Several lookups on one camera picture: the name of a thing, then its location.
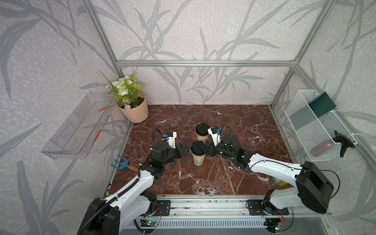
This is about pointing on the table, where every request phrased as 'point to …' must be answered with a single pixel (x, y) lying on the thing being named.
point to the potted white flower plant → (131, 101)
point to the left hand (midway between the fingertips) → (191, 147)
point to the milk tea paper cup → (202, 138)
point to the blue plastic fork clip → (124, 165)
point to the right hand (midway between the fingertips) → (202, 143)
